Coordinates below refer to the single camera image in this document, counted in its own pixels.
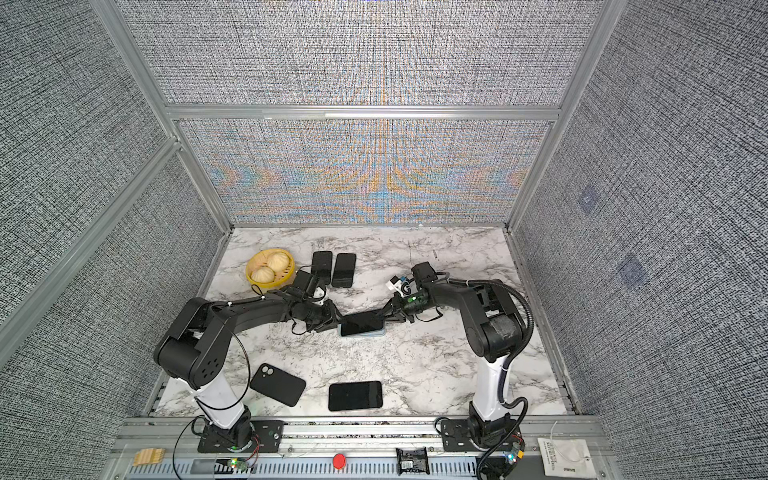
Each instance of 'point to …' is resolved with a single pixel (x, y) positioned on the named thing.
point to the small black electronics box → (412, 461)
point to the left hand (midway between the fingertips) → (343, 322)
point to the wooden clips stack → (148, 455)
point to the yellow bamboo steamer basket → (259, 258)
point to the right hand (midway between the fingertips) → (380, 318)
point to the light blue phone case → (381, 332)
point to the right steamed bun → (278, 262)
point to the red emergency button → (339, 461)
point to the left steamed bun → (263, 274)
